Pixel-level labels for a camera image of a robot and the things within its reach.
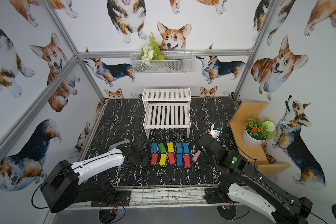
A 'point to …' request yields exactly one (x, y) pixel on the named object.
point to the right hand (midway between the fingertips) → (204, 134)
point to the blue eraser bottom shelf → (179, 159)
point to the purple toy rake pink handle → (196, 155)
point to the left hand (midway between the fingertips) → (146, 156)
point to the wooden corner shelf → (257, 155)
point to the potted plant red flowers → (257, 132)
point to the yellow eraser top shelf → (171, 149)
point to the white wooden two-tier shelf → (166, 108)
